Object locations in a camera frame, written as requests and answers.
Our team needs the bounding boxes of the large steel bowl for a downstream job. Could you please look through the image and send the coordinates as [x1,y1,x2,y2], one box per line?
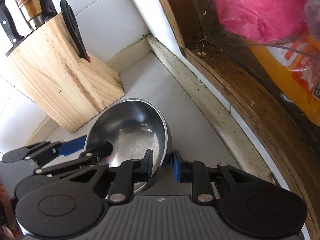
[85,99,172,194]

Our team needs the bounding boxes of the grey counter mat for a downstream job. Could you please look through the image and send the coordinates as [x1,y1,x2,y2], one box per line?
[0,52,278,198]

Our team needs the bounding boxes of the wooden knife block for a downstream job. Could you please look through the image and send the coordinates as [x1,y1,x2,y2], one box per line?
[8,14,125,133]

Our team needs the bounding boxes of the black scissors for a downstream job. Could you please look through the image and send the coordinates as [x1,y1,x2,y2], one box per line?
[60,0,91,62]

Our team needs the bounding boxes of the orange package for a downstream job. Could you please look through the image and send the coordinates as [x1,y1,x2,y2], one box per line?
[246,35,319,126]

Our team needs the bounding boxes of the pink plastic bag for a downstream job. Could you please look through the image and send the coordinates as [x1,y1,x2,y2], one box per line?
[215,0,308,43]

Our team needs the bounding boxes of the black riveted knife handle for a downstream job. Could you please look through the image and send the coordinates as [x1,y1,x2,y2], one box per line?
[0,0,24,47]

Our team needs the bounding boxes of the wooden handled sharpening steel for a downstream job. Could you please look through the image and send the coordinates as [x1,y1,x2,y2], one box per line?
[15,0,44,31]

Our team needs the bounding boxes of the wooden window frame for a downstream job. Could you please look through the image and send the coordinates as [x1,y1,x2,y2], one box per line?
[159,0,319,239]

